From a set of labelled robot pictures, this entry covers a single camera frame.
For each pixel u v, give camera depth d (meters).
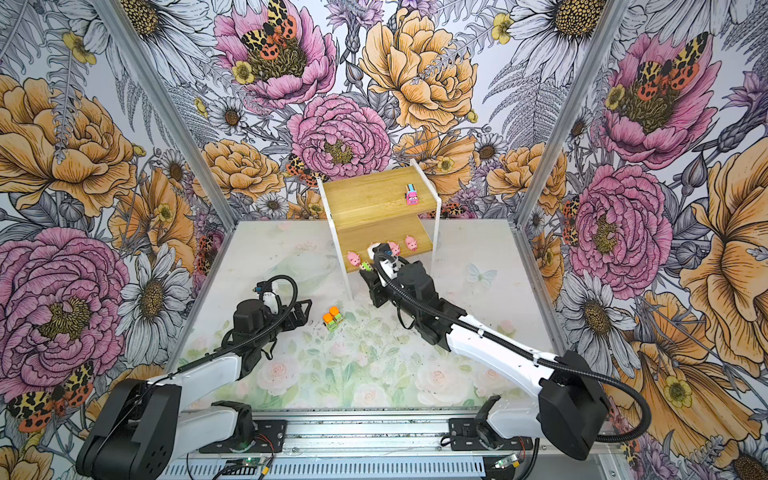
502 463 0.72
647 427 0.40
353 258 0.87
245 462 0.71
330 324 0.91
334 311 0.94
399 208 0.80
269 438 0.73
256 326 0.70
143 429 0.42
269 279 0.76
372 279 0.70
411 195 0.79
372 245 0.65
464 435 0.74
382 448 0.74
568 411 0.41
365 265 0.74
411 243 0.91
